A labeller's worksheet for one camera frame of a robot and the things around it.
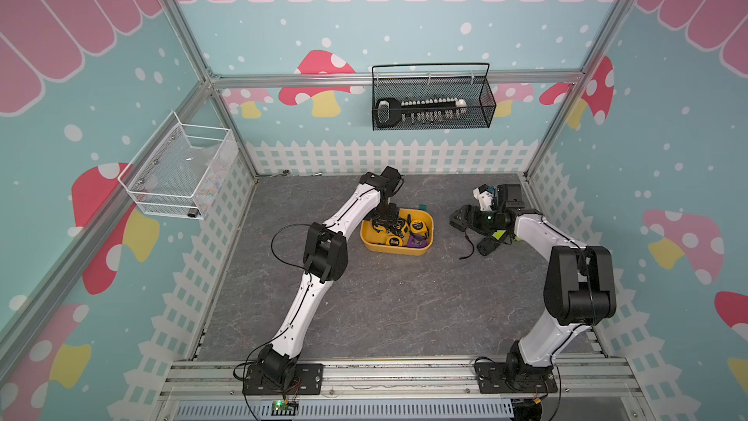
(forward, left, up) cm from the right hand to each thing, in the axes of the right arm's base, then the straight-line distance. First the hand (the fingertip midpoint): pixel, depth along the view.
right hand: (459, 219), depth 94 cm
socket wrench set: (+23, +22, +25) cm, 40 cm away
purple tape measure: (-3, +14, -8) cm, 16 cm away
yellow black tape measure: (-3, +21, -7) cm, 23 cm away
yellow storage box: (-2, +27, -9) cm, 29 cm away
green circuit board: (-49, +52, -13) cm, 72 cm away
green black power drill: (-6, -9, -6) cm, 13 cm away
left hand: (+4, +26, -7) cm, 27 cm away
